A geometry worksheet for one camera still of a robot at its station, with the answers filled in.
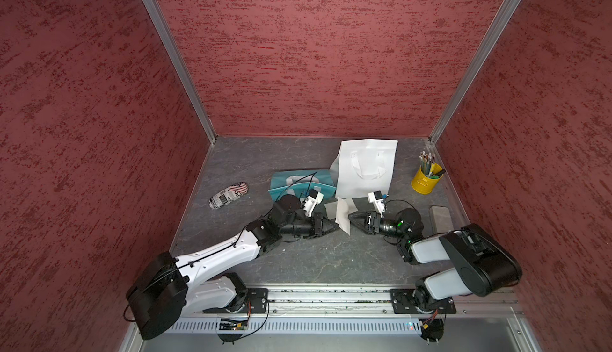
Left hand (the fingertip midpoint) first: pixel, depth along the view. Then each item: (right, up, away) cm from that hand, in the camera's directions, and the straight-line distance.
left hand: (337, 232), depth 71 cm
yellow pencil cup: (+38, +12, +24) cm, 47 cm away
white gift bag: (+12, +19, +19) cm, 30 cm away
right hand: (+4, 0, +7) cm, 9 cm away
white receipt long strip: (+2, +4, +5) cm, 6 cm away
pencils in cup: (+41, +18, +24) cm, 50 cm away
